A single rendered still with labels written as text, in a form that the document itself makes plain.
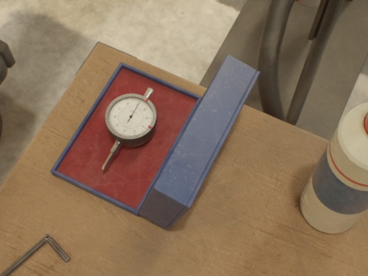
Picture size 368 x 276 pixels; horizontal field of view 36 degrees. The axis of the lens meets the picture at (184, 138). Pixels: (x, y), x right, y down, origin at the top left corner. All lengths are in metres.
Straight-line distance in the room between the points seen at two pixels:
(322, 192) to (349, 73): 0.76
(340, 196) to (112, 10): 0.93
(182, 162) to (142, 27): 0.83
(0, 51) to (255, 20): 0.62
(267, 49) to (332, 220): 0.29
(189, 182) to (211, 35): 0.82
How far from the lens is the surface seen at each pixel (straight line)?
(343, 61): 1.31
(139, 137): 0.63
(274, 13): 0.80
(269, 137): 0.67
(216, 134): 0.54
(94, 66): 0.72
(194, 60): 1.28
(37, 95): 1.27
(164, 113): 0.67
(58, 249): 0.63
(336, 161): 0.50
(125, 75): 0.70
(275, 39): 0.80
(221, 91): 0.56
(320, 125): 1.22
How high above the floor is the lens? 1.07
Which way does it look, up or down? 64 degrees down
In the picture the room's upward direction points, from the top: straight up
